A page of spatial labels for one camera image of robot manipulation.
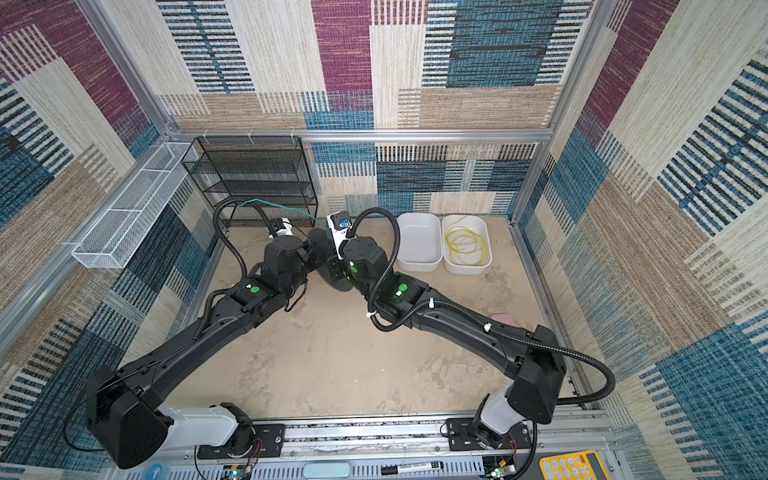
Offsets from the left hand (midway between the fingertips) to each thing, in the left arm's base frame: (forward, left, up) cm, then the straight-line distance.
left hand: (318, 239), depth 77 cm
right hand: (-6, -5, +5) cm, 9 cm away
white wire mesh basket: (-3, +47, +4) cm, 48 cm away
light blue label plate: (-46, -3, -28) cm, 54 cm away
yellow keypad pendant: (-46, -61, -27) cm, 81 cm away
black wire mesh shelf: (+38, +25, -10) cm, 46 cm away
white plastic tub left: (+23, -30, -28) cm, 47 cm away
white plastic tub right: (+26, -53, -23) cm, 63 cm away
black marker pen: (-46, -22, -28) cm, 58 cm away
